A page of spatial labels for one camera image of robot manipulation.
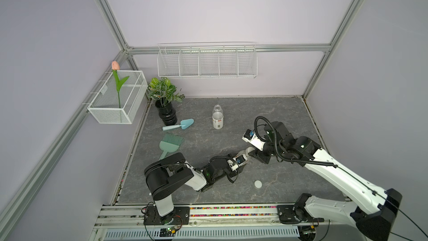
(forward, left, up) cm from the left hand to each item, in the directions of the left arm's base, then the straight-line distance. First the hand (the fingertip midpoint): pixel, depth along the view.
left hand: (242, 158), depth 84 cm
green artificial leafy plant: (+36, +41, +16) cm, 57 cm away
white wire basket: (+16, +59, +28) cm, 67 cm away
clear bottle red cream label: (-2, 0, +12) cm, 12 cm away
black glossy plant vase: (+31, +41, +4) cm, 52 cm away
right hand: (0, -3, +13) cm, 14 cm away
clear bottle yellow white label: (+26, +11, +2) cm, 29 cm away
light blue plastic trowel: (+29, +32, -6) cm, 43 cm away
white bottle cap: (-11, -7, -6) cm, 15 cm away
